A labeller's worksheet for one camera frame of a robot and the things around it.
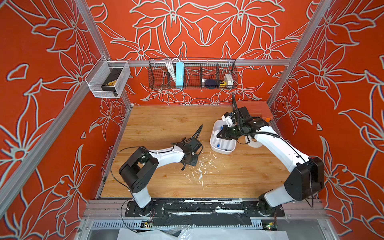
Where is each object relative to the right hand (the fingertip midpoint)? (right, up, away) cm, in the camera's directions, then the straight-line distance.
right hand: (214, 135), depth 79 cm
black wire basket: (-3, +39, +19) cm, 44 cm away
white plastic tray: (+7, -9, +17) cm, 20 cm away
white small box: (+12, +34, +13) cm, 38 cm away
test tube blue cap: (+5, -8, +17) cm, 20 cm away
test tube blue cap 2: (+10, -11, +14) cm, 20 cm away
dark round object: (0, +32, +17) cm, 37 cm away
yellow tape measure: (+9, +32, +16) cm, 37 cm away
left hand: (-11, -16, +12) cm, 23 cm away
